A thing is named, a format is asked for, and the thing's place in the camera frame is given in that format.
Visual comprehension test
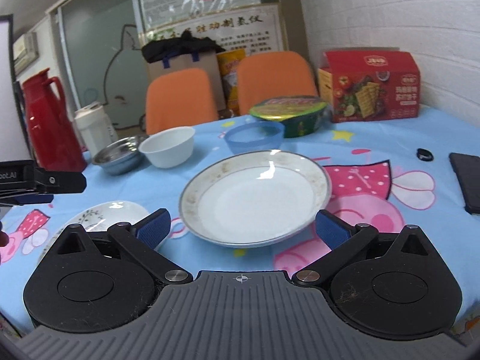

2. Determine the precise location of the small white floral plate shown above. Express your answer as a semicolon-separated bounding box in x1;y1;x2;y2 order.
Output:
37;201;171;263

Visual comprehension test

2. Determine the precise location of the stainless steel bowl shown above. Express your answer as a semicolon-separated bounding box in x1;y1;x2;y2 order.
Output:
92;135;147;176

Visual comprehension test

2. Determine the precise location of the white ceramic bowl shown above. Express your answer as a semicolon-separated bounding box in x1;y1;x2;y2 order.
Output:
139;126;195;169

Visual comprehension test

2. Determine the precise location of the large white gold-rimmed plate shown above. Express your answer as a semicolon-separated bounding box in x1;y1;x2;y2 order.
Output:
179;150;332;248

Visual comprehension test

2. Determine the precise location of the person's hand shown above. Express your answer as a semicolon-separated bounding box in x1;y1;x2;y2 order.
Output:
0;223;9;248

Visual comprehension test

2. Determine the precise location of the red thermos jug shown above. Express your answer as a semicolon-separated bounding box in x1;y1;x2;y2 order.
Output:
22;68;87;172

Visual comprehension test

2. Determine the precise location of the white plastic tumbler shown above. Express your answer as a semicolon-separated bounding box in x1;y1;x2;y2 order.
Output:
74;102;118;158

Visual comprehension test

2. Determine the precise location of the green instant noodle bowl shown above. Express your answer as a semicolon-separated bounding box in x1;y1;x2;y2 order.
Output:
249;96;328;138

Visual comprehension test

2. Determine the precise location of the black smartphone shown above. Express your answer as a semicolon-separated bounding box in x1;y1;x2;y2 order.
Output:
449;153;480;215

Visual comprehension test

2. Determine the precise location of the blue translucent plastic bowl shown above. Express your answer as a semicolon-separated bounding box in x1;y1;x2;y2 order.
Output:
224;121;285;155

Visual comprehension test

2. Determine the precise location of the left orange chair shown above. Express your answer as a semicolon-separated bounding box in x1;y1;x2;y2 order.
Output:
145;68;219;135

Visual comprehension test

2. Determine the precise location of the orange chair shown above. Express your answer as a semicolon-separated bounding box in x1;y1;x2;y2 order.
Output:
236;51;318;116
145;68;219;135

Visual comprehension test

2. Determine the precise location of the red cracker box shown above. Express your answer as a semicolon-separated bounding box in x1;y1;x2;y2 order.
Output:
318;49;421;123

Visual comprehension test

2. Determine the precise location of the right orange chair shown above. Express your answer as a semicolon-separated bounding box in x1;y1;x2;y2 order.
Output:
236;51;318;116

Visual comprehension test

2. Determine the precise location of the cardboard box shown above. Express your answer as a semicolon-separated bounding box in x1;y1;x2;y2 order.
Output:
146;50;227;112

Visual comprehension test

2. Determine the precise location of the black cloth on box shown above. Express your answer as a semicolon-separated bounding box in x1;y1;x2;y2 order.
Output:
142;30;225;63

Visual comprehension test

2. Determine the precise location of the yellow snack bag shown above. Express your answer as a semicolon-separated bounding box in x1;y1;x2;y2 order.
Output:
216;49;246;115

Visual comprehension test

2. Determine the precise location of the white poster board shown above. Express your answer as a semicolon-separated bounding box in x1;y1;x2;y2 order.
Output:
140;3;287;56

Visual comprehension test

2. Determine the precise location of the wall air conditioner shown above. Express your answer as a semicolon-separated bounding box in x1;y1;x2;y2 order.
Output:
13;32;39;75

